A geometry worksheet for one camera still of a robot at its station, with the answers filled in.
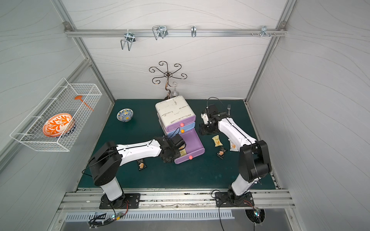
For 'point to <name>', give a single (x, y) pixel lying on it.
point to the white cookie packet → (233, 147)
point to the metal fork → (229, 108)
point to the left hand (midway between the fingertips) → (178, 156)
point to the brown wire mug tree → (168, 74)
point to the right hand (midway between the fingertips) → (205, 129)
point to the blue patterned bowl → (125, 115)
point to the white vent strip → (174, 215)
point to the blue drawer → (181, 130)
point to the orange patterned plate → (58, 124)
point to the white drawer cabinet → (171, 111)
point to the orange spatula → (79, 97)
